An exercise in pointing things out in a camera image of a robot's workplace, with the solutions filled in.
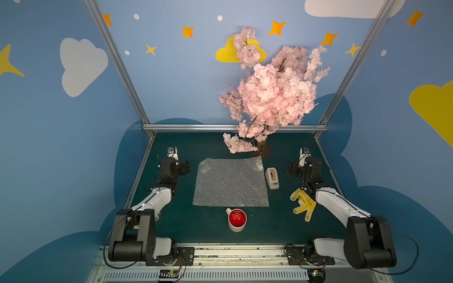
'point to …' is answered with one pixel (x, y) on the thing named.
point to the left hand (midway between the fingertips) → (178, 157)
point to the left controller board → (168, 273)
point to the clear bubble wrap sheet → (230, 182)
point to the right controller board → (317, 275)
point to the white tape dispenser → (272, 176)
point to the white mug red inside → (236, 220)
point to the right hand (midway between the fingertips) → (301, 160)
